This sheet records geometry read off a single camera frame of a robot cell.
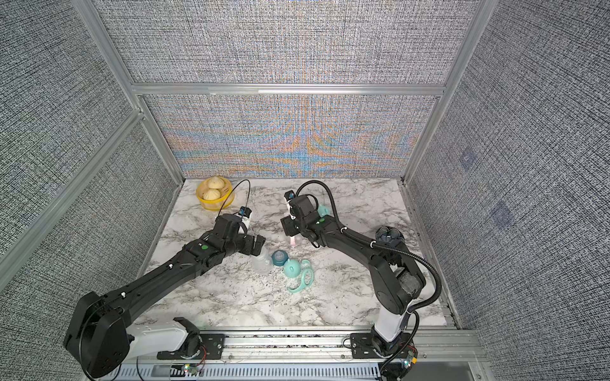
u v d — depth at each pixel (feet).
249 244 2.41
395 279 1.58
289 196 2.55
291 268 2.81
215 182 3.59
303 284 2.73
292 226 2.56
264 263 2.96
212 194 3.49
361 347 2.39
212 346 2.41
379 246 1.59
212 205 3.49
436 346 2.45
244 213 2.40
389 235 3.12
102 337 1.29
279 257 3.02
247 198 3.72
